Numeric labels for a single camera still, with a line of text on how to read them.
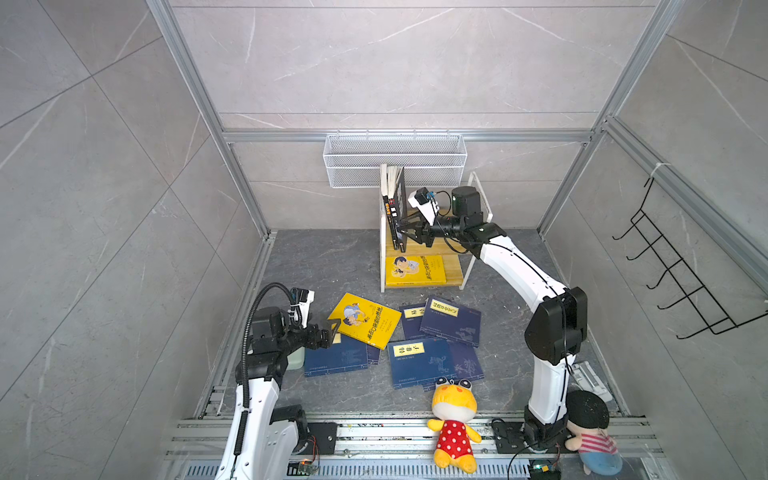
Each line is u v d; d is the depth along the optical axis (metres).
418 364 0.84
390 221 0.78
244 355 0.51
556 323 0.50
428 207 0.70
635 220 0.78
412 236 0.77
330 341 0.71
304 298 0.68
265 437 0.47
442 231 0.74
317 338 0.69
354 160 1.01
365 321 0.92
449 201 0.72
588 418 0.70
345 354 0.86
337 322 0.76
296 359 0.82
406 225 0.76
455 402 0.73
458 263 1.05
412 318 0.94
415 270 1.03
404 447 0.73
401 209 0.82
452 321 0.94
